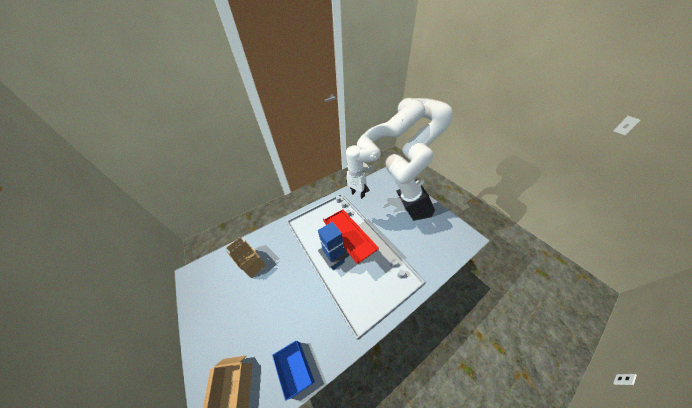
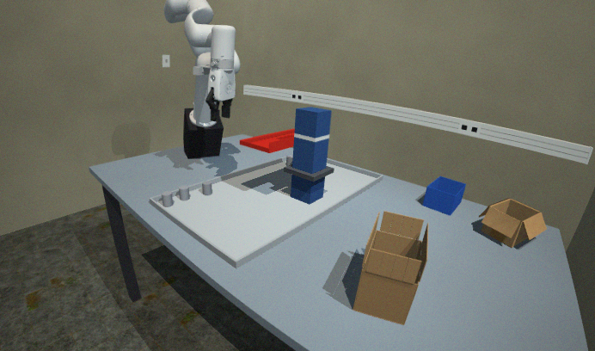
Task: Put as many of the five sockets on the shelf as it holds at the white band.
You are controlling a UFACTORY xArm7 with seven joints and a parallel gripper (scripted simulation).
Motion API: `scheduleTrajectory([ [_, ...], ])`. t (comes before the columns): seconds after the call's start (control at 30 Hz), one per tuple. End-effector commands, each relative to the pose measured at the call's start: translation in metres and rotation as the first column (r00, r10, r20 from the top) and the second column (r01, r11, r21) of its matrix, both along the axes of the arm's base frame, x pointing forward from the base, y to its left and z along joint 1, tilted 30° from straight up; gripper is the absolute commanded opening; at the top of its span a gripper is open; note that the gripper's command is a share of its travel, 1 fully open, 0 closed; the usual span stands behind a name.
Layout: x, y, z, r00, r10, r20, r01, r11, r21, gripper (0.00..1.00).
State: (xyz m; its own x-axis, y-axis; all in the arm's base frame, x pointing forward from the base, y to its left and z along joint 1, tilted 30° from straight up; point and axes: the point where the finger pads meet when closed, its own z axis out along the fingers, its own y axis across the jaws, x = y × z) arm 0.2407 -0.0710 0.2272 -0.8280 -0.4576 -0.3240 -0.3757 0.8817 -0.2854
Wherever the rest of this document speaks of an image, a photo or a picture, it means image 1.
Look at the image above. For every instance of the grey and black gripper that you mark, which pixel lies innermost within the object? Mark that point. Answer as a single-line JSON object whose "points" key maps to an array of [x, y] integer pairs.
{"points": [[358, 183]]}

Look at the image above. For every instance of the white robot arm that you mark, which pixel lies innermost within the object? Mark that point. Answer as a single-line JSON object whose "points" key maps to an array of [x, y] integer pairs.
{"points": [[410, 110]]}

